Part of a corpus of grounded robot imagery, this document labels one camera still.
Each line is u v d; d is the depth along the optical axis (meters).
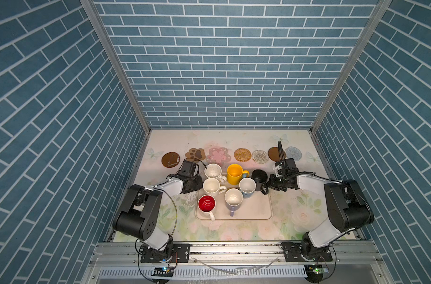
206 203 0.85
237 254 0.75
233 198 0.89
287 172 0.77
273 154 1.07
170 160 1.05
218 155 1.07
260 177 0.90
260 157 1.06
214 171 0.96
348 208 0.47
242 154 1.08
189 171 0.75
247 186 0.89
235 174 0.96
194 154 1.08
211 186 0.89
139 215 0.45
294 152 1.09
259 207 0.89
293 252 0.74
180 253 0.73
